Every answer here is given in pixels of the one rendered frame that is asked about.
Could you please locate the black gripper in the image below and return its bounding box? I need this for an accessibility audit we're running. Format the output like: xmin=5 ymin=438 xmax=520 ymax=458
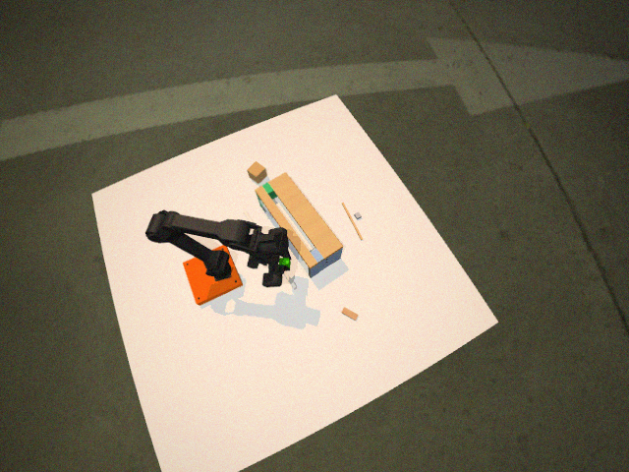
xmin=254 ymin=227 xmax=291 ymax=288

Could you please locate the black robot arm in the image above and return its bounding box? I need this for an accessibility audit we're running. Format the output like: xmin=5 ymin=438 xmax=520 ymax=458
xmin=145 ymin=209 xmax=289 ymax=281

